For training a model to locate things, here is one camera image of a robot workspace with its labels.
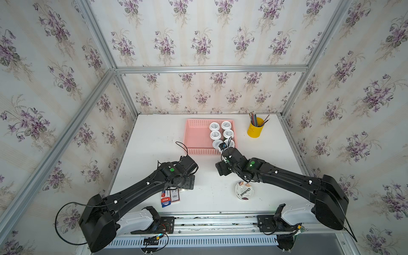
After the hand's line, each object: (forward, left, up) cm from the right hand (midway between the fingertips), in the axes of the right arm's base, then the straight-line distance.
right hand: (223, 162), depth 83 cm
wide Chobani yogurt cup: (-13, -10, -6) cm, 17 cm away
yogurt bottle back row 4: (+15, -6, -4) cm, 17 cm away
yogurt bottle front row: (+22, +4, -5) cm, 23 cm away
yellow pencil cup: (+26, -23, -5) cm, 35 cm away
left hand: (-11, +18, -3) cm, 22 cm away
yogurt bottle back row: (+29, +4, -4) cm, 29 cm away
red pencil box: (-14, +26, -9) cm, 31 cm away
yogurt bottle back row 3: (+23, -4, -4) cm, 24 cm away
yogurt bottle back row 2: (+30, -4, -4) cm, 31 cm away
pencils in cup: (+30, -21, +1) cm, 37 cm away
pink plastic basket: (+20, +8, -5) cm, 23 cm away
